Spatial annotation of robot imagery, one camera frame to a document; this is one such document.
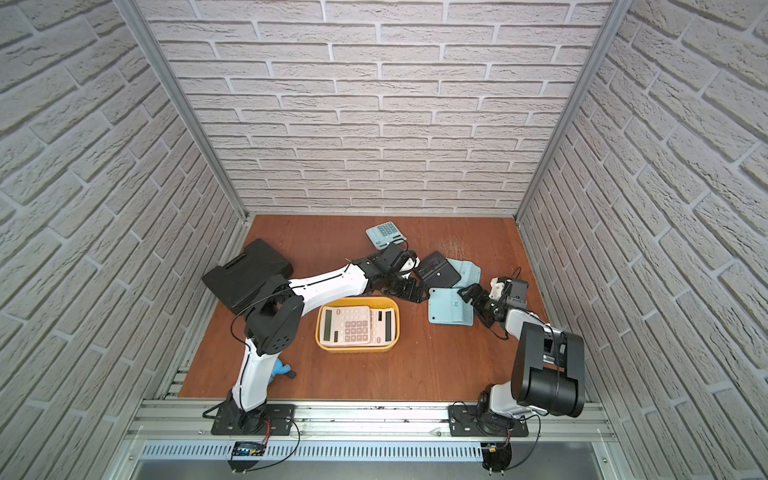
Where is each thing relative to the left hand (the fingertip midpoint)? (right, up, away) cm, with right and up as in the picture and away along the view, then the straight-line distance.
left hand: (413, 282), depth 92 cm
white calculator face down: (-10, -13, -4) cm, 16 cm away
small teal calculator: (-9, +16, +20) cm, 27 cm away
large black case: (-58, -1, +3) cm, 58 cm away
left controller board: (-43, -39, -19) cm, 61 cm away
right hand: (+18, -6, +1) cm, 19 cm away
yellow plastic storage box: (-13, -6, 0) cm, 15 cm away
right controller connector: (+19, -39, -22) cm, 48 cm away
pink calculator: (-20, -12, -7) cm, 24 cm away
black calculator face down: (+9, +2, +8) cm, 12 cm away
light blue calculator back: (+20, +2, +9) cm, 22 cm away
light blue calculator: (+11, -8, 0) cm, 13 cm away
